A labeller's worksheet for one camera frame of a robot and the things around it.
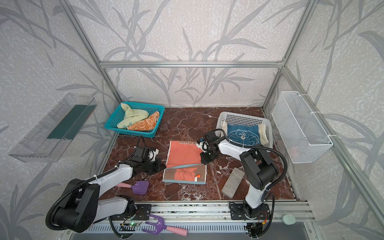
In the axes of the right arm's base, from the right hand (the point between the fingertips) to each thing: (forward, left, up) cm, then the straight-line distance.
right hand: (202, 156), depth 91 cm
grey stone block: (-16, -17, 0) cm, 23 cm away
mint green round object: (-32, -41, 0) cm, 52 cm away
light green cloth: (+31, +52, +3) cm, 60 cm away
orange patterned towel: (+24, +39, +1) cm, 46 cm away
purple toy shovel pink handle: (-17, +35, -2) cm, 39 cm away
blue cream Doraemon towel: (+16, -32, 0) cm, 36 cm away
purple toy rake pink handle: (-35, +20, -2) cm, 41 cm away
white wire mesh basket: (-8, -42, +32) cm, 53 cm away
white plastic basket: (+27, -25, +4) cm, 37 cm away
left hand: (-4, +21, +2) cm, 21 cm away
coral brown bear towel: (-5, +11, 0) cm, 12 cm away
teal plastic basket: (+30, +62, +5) cm, 69 cm away
